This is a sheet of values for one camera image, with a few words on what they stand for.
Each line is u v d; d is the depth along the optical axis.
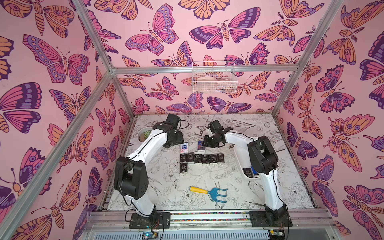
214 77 0.94
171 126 0.64
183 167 0.90
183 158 0.95
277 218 0.64
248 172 0.88
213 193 0.83
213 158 0.93
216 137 0.83
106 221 0.75
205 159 0.94
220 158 0.94
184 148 0.98
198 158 0.95
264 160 0.57
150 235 0.71
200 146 1.00
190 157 0.95
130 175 0.46
